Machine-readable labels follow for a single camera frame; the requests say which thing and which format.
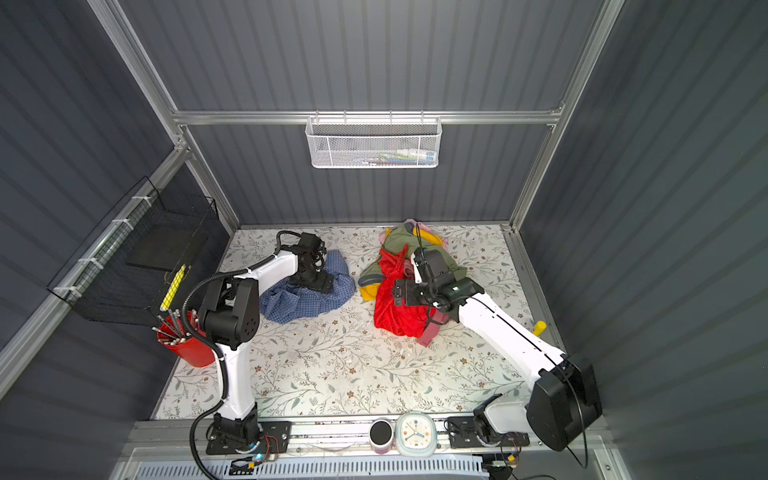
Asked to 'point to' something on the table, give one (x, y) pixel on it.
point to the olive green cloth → (394, 242)
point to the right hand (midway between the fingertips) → (410, 292)
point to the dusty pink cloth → (432, 329)
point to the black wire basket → (128, 271)
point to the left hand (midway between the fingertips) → (314, 284)
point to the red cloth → (404, 320)
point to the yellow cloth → (369, 292)
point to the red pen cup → (186, 342)
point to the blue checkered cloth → (293, 303)
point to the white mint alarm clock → (416, 434)
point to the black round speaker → (381, 433)
